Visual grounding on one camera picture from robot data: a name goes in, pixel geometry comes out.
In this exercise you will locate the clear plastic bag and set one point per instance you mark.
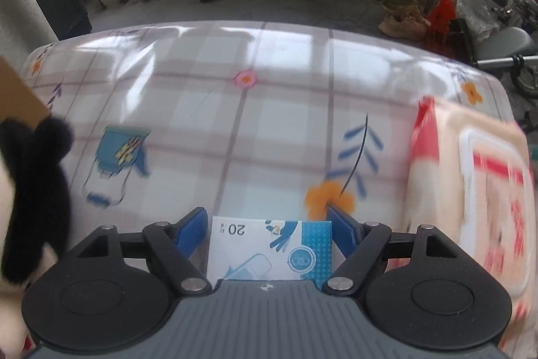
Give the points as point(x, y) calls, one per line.
point(479, 10)

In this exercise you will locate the blue and white small box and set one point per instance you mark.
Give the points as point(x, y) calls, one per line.
point(269, 249)

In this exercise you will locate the grey padded seat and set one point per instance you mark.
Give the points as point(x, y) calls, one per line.
point(504, 43)

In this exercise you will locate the black-haired plush doll red dress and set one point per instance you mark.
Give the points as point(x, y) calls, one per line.
point(33, 195)

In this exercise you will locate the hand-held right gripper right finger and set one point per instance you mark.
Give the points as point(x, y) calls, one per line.
point(342, 230)

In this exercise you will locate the plaid floral tablecloth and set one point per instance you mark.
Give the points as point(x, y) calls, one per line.
point(273, 132)

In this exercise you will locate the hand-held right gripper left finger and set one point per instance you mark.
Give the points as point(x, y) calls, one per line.
point(192, 233)

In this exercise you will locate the beige sneaker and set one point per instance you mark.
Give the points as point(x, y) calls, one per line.
point(403, 24)

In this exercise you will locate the red paper decoration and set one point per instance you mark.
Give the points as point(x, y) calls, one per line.
point(441, 18)

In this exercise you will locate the peach wet wipes pack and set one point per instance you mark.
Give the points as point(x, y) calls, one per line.
point(454, 182)

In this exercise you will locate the large cardboard box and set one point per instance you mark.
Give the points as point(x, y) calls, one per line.
point(17, 94)

